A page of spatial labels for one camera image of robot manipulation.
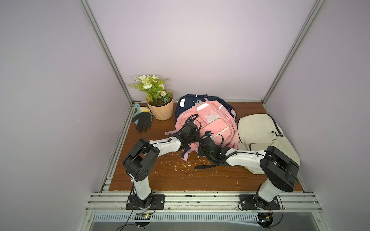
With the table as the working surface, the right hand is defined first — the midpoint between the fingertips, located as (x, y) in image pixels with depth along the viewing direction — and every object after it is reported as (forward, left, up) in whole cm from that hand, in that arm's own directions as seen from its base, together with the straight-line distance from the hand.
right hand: (200, 140), depth 89 cm
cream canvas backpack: (+11, -40, -6) cm, 42 cm away
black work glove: (+18, +42, -5) cm, 46 cm away
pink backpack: (+17, -10, +2) cm, 19 cm away
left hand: (+4, -2, 0) cm, 5 cm away
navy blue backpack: (+40, +11, -4) cm, 41 cm away
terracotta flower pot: (+20, +27, +4) cm, 33 cm away
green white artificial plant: (+28, +30, +21) cm, 46 cm away
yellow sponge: (+30, +44, -5) cm, 54 cm away
